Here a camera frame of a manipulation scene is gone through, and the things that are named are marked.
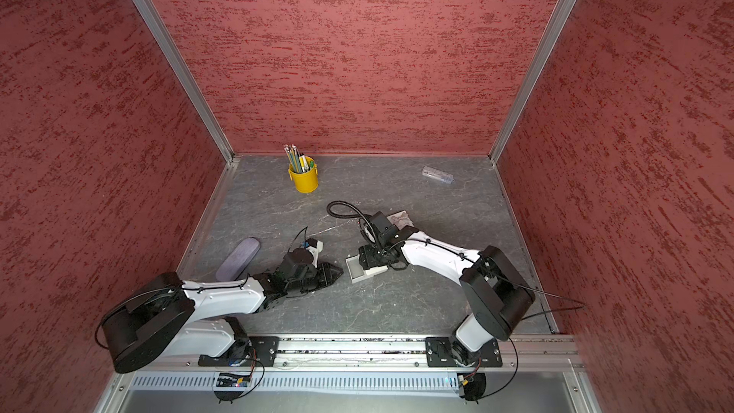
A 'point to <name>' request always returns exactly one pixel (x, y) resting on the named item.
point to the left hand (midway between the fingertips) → (341, 278)
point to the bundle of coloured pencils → (299, 162)
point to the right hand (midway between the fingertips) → (370, 264)
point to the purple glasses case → (239, 259)
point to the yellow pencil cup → (307, 182)
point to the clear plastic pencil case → (428, 171)
